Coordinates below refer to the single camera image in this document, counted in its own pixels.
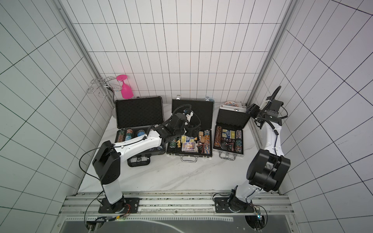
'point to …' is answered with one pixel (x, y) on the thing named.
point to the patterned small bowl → (231, 103)
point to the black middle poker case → (197, 141)
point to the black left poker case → (134, 117)
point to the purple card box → (188, 146)
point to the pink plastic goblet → (127, 90)
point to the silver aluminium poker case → (230, 118)
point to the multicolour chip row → (207, 142)
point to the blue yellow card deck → (228, 134)
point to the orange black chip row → (218, 136)
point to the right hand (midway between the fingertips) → (254, 107)
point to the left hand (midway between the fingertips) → (192, 129)
